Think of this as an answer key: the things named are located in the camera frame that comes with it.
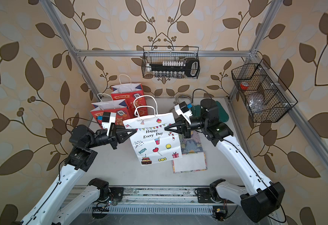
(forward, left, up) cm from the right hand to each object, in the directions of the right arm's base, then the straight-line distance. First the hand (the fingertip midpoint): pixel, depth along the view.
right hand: (165, 128), depth 59 cm
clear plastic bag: (+14, -46, -3) cm, 48 cm away
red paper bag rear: (+35, +21, -12) cm, 43 cm away
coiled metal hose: (+49, -8, -36) cm, 61 cm away
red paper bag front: (+23, +28, -11) cm, 38 cm away
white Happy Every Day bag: (-4, +5, -5) cm, 9 cm away
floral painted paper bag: (+1, -17, -36) cm, 40 cm away
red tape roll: (+30, -47, -4) cm, 56 cm away
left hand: (-2, +13, +2) cm, 14 cm away
